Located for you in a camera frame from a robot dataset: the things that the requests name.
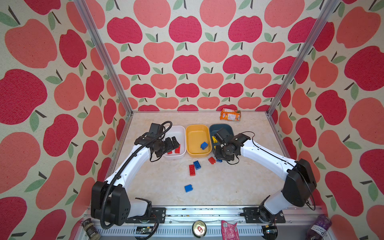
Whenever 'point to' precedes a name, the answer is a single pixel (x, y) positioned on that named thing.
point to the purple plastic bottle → (318, 231)
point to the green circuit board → (144, 230)
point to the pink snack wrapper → (229, 231)
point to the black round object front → (269, 232)
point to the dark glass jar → (90, 228)
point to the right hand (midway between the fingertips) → (220, 155)
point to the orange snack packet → (230, 114)
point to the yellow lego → (214, 140)
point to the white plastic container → (180, 132)
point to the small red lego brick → (212, 160)
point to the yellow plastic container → (195, 135)
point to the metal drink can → (199, 228)
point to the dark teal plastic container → (214, 128)
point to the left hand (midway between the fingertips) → (176, 147)
